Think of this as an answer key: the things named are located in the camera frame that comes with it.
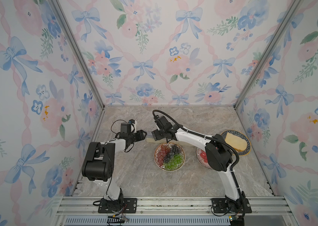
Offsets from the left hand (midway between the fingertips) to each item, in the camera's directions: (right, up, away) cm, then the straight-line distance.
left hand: (144, 133), depth 97 cm
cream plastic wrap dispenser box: (+4, -4, -2) cm, 6 cm away
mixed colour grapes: (+17, -14, -10) cm, 24 cm away
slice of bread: (+64, -6, -1) cm, 64 cm away
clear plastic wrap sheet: (+17, -14, -10) cm, 24 cm away
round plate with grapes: (+25, -11, -7) cm, 28 cm away
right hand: (+10, +2, -1) cm, 11 cm away
